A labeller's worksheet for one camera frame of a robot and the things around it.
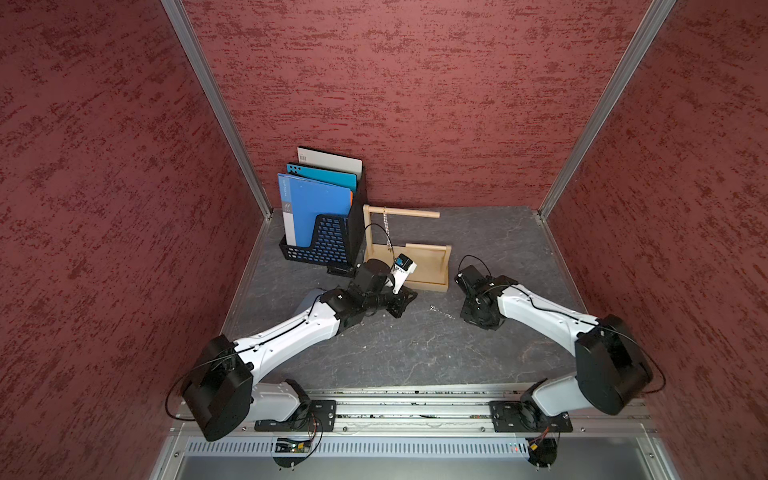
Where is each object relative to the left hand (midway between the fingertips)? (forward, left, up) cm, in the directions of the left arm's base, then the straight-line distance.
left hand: (411, 298), depth 79 cm
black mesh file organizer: (+20, +22, -2) cm, 30 cm away
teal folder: (+36, +27, +13) cm, 47 cm away
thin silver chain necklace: (+5, -8, -16) cm, 19 cm away
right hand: (-2, -19, -12) cm, 23 cm away
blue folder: (+29, +33, +8) cm, 45 cm away
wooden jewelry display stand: (+24, -9, -16) cm, 30 cm away
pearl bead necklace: (+26, +7, -6) cm, 28 cm away
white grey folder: (+47, +31, +11) cm, 57 cm away
